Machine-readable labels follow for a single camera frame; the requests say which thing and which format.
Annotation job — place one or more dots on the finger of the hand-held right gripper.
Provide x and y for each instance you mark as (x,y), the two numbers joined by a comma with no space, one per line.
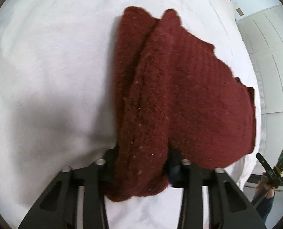
(264,163)

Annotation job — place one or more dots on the bed with white duvet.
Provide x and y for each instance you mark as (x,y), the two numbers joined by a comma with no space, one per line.
(48,64)

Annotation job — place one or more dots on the brown wall switch plate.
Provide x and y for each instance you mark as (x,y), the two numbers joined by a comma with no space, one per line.
(239,12)

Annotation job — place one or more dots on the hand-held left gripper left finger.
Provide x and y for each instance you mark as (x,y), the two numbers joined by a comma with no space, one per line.
(110,159)

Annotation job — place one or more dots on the person's right forearm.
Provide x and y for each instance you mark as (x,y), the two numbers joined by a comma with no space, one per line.
(266,208)

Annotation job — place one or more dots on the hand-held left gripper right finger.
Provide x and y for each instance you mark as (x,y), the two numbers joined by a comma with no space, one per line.
(176,157)

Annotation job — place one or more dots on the person's right hand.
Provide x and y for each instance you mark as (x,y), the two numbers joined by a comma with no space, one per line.
(270,193)

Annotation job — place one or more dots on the dark red knitted sweater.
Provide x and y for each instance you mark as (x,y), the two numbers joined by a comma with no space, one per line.
(179,95)

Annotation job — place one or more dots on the white wardrobe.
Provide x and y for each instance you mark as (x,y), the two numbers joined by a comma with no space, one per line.
(272,64)

